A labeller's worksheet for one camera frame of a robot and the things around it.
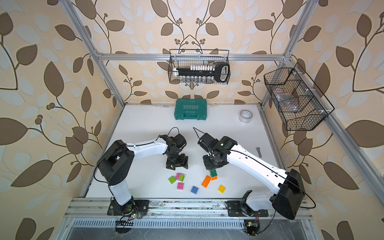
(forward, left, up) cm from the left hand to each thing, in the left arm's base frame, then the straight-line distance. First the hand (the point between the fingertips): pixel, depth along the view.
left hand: (182, 166), depth 86 cm
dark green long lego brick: (-7, -17, +10) cm, 21 cm away
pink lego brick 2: (-11, 0, -2) cm, 11 cm away
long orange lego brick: (-8, -14, -2) cm, 16 cm away
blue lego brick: (-13, -7, -1) cm, 15 cm away
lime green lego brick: (-6, 0, -1) cm, 6 cm away
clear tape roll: (+40, -45, -1) cm, 61 cm away
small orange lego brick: (-9, -17, +8) cm, 21 cm away
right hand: (-4, -15, +10) cm, 19 cm away
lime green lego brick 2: (-7, +5, -2) cm, 9 cm away
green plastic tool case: (+43, -3, +3) cm, 43 cm away
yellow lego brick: (-12, -22, -2) cm, 25 cm away
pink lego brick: (-6, +2, -1) cm, 6 cm away
